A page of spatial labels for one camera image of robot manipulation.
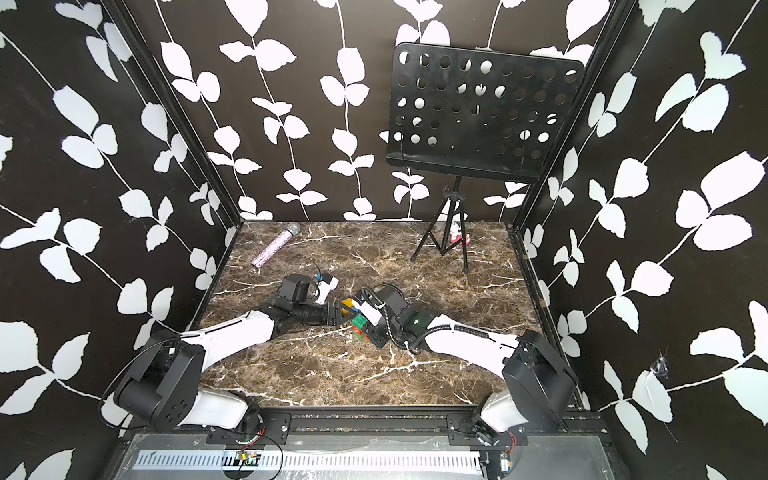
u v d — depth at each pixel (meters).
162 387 0.43
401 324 0.63
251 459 0.72
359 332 0.84
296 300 0.71
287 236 1.14
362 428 0.75
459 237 1.12
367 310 0.72
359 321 0.82
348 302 0.96
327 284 0.82
